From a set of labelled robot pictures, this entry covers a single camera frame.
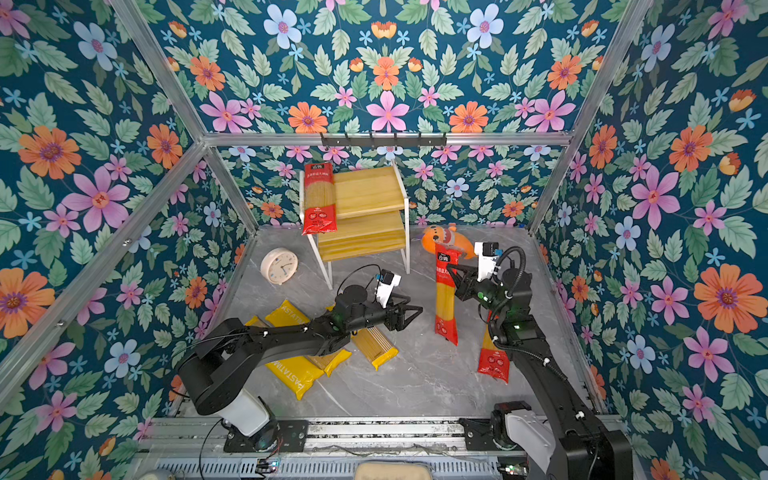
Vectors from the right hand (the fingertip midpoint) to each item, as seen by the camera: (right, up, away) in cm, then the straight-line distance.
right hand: (450, 265), depth 74 cm
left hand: (-7, -10, +3) cm, 13 cm away
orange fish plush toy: (-1, +10, +31) cm, 32 cm away
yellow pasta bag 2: (-49, -17, +20) cm, 55 cm away
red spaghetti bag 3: (+14, -28, +10) cm, 33 cm away
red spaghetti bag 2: (-1, -12, +5) cm, 13 cm away
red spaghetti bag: (-34, +17, +4) cm, 38 cm away
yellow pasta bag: (-20, -24, +12) cm, 34 cm away
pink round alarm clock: (-54, -1, +25) cm, 60 cm away
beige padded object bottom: (-15, -46, -8) cm, 49 cm away
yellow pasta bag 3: (-41, -31, +8) cm, 52 cm away
